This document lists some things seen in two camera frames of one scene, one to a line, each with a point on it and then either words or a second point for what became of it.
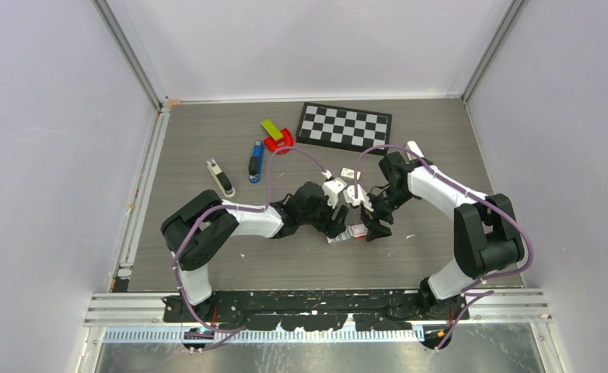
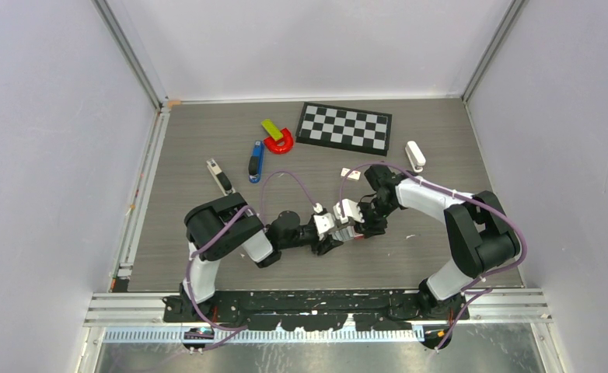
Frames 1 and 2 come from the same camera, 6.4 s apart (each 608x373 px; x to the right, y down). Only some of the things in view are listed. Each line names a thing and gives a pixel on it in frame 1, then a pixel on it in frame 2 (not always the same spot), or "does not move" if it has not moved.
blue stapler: x=256 y=162 does not move
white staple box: x=350 y=173 does not move
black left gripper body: x=323 y=221 -> x=321 y=245
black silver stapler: x=221 y=179 does not move
